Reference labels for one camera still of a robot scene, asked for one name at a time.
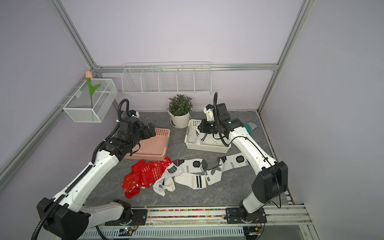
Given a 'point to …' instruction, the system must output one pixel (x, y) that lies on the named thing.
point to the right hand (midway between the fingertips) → (197, 126)
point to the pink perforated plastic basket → (153, 148)
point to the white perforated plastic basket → (192, 143)
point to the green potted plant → (180, 105)
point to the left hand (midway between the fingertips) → (147, 128)
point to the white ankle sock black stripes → (217, 138)
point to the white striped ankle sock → (193, 181)
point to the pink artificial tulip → (92, 88)
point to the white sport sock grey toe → (167, 182)
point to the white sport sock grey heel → (214, 175)
